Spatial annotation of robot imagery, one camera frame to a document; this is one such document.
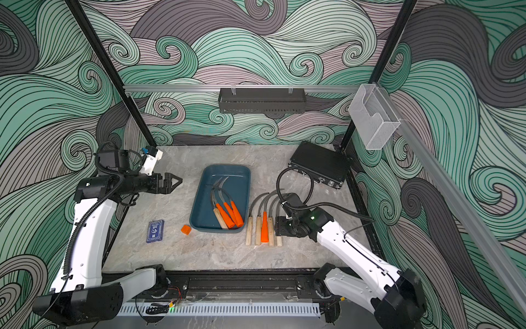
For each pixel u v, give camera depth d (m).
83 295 0.35
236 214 0.90
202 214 0.90
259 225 0.88
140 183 0.58
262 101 1.04
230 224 0.87
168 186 0.61
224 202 0.95
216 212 0.90
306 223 0.53
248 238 0.83
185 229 0.86
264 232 0.86
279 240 0.83
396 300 0.37
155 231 0.86
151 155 0.61
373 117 0.78
